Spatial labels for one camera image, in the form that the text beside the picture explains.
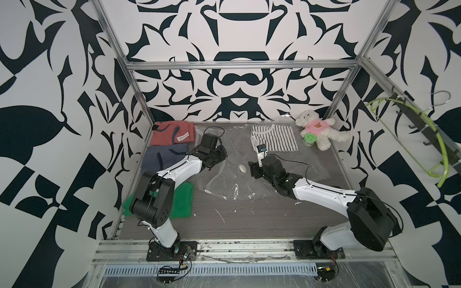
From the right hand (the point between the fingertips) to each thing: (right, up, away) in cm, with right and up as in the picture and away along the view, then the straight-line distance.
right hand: (254, 158), depth 86 cm
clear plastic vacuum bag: (-11, -10, +1) cm, 15 cm away
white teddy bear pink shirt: (+44, +13, +20) cm, 50 cm away
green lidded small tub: (+35, +9, +21) cm, 42 cm away
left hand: (-14, +4, +6) cm, 15 cm away
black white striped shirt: (+17, +10, +25) cm, 32 cm away
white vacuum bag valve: (-5, -6, +8) cm, 12 cm away
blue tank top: (-51, -1, +13) cm, 52 cm away
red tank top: (-49, +13, +26) cm, 57 cm away
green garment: (-33, -20, -1) cm, 39 cm away
